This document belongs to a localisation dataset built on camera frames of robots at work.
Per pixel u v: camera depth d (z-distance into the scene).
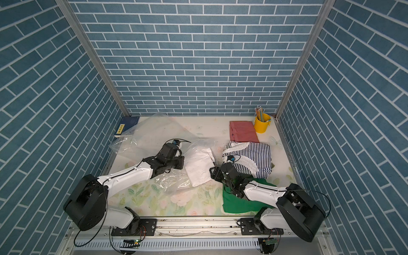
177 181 0.85
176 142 0.79
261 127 1.10
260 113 1.04
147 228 0.74
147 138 1.07
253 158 0.89
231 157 0.81
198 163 0.92
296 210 0.43
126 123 1.16
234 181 0.67
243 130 1.12
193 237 0.73
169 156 0.69
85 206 0.42
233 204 0.80
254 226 0.67
